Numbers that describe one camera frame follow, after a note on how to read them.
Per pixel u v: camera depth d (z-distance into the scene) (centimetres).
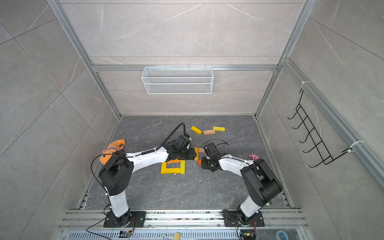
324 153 62
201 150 78
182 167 90
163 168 90
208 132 108
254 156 95
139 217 73
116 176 48
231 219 73
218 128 111
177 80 101
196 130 110
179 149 70
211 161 70
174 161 70
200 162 95
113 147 93
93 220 75
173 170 89
